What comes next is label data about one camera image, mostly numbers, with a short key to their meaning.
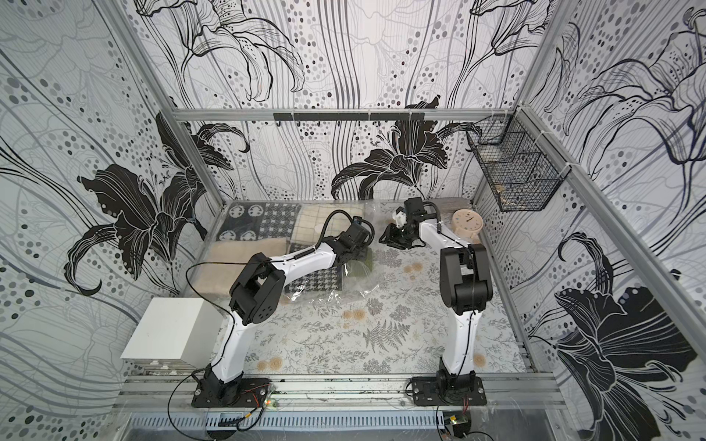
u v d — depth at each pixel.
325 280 0.91
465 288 0.54
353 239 0.76
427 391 0.72
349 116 0.90
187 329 0.72
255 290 0.56
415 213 0.80
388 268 0.98
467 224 1.09
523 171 0.91
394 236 0.86
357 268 0.91
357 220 0.86
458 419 0.70
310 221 1.07
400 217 0.93
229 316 0.57
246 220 1.10
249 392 0.72
